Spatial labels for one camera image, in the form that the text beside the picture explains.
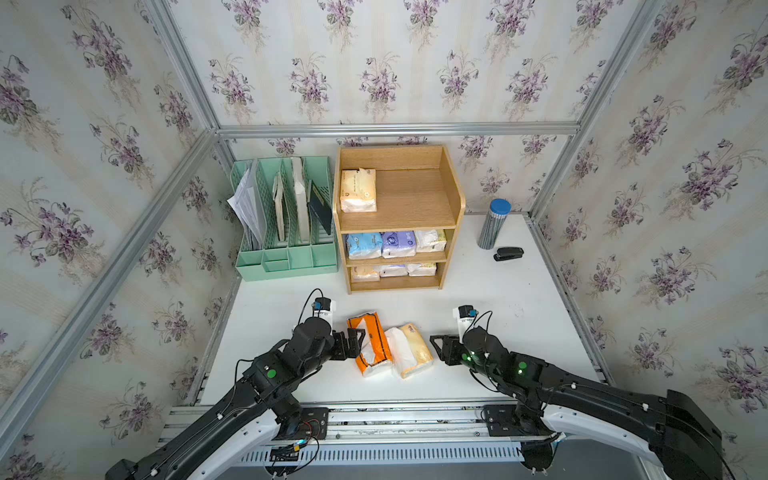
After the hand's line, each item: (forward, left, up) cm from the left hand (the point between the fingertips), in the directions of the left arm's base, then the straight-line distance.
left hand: (356, 337), depth 75 cm
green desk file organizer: (+44, +28, -2) cm, 52 cm away
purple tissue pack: (+23, -11, +10) cm, 27 cm away
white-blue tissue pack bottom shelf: (+25, -11, -6) cm, 28 cm away
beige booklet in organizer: (+45, +28, +8) cm, 53 cm away
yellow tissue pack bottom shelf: (+24, -1, -6) cm, 25 cm away
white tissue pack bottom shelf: (+25, -19, -5) cm, 32 cm away
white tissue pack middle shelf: (+23, -20, +11) cm, 32 cm away
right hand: (+1, -22, -4) cm, 22 cm away
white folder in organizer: (+42, +20, +9) cm, 48 cm away
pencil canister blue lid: (+40, -45, +7) cm, 61 cm away
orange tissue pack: (-4, -5, -5) cm, 8 cm away
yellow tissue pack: (-1, -14, -7) cm, 15 cm away
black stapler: (+35, -52, -10) cm, 64 cm away
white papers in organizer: (+37, +34, +13) cm, 52 cm away
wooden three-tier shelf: (+28, -10, +19) cm, 35 cm away
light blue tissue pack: (+23, -1, +9) cm, 25 cm away
